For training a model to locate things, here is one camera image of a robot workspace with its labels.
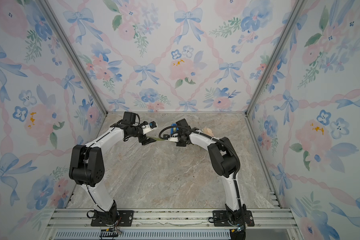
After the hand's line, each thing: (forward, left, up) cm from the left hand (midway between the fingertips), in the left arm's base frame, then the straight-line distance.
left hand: (153, 131), depth 94 cm
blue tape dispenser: (-6, -13, +11) cm, 18 cm away
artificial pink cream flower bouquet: (+1, -33, 0) cm, 33 cm away
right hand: (+2, -16, -8) cm, 18 cm away
